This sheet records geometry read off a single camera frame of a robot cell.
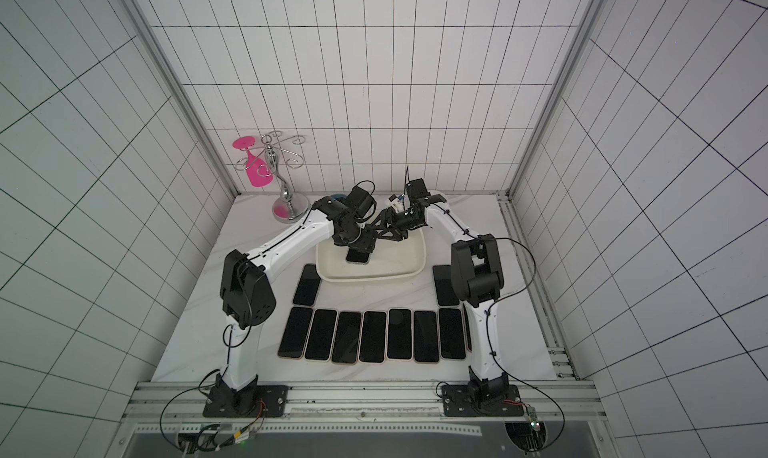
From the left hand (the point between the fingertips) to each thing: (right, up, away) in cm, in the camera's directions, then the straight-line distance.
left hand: (358, 248), depth 88 cm
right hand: (+2, +5, +3) cm, 6 cm away
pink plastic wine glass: (-39, +26, +18) cm, 50 cm away
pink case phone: (+5, -26, -8) cm, 28 cm away
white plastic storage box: (+11, -5, +8) cm, 15 cm away
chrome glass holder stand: (-30, +13, +26) cm, 41 cm away
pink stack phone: (+27, -15, -24) cm, 39 cm away
